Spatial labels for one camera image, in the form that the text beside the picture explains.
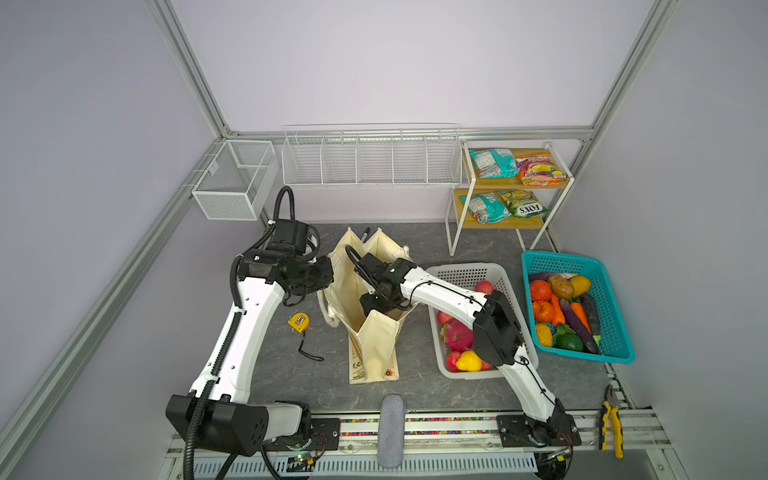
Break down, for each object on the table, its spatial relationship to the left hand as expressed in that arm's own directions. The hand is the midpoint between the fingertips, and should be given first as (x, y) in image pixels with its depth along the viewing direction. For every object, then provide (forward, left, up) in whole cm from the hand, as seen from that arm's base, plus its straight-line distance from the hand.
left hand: (332, 282), depth 74 cm
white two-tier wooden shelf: (+41, -61, -7) cm, 74 cm away
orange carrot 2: (-3, -66, -22) cm, 70 cm away
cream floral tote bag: (-12, -10, -10) cm, 18 cm away
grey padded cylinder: (-30, -13, -22) cm, 39 cm away
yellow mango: (+6, -76, -19) cm, 79 cm away
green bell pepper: (-11, -64, -20) cm, 68 cm away
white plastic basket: (+11, -40, -18) cm, 46 cm away
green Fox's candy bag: (+32, -62, -7) cm, 70 cm away
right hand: (+1, -9, -18) cm, 20 cm away
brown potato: (+5, -69, -18) cm, 72 cm away
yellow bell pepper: (-9, -58, -20) cm, 62 cm away
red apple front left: (-15, -30, -19) cm, 39 cm away
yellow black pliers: (-28, -70, -24) cm, 79 cm away
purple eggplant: (-11, -70, -20) cm, 74 cm away
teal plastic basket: (-14, -76, -18) cm, 79 cm away
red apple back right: (+8, -46, -21) cm, 51 cm away
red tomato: (+5, -62, -19) cm, 65 cm away
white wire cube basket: (+41, +34, 0) cm, 53 cm away
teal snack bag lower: (+30, -49, -6) cm, 57 cm away
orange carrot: (-2, -73, -21) cm, 76 cm away
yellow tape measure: (+1, +14, -23) cm, 27 cm away
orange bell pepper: (-2, -60, -19) cm, 63 cm away
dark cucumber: (-2, -75, -19) cm, 78 cm away
